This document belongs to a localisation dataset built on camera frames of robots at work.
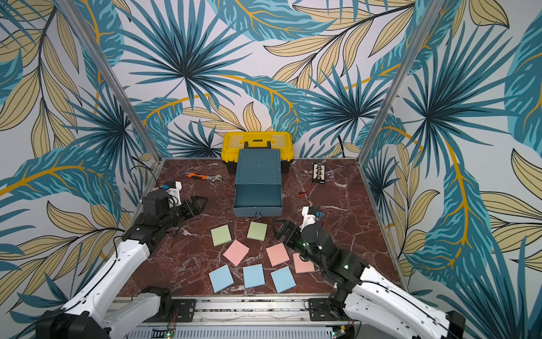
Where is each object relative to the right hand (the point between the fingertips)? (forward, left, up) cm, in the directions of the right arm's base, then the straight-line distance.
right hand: (278, 227), depth 69 cm
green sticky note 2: (+10, +8, -23) cm, 26 cm away
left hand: (+12, +28, -4) cm, 31 cm away
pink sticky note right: (-5, -9, -23) cm, 26 cm away
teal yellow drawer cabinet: (+21, +7, -7) cm, 24 cm away
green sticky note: (+8, +24, -22) cm, 33 cm away
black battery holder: (+42, -24, -21) cm, 53 cm away
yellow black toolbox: (+49, +20, -5) cm, 53 cm away
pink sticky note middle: (-1, 0, -22) cm, 22 cm away
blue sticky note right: (-10, -2, -23) cm, 25 cm away
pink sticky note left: (+1, +17, -22) cm, 28 cm away
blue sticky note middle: (-9, +9, -23) cm, 26 cm away
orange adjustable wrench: (+40, +32, -21) cm, 55 cm away
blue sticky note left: (-9, +22, -23) cm, 33 cm away
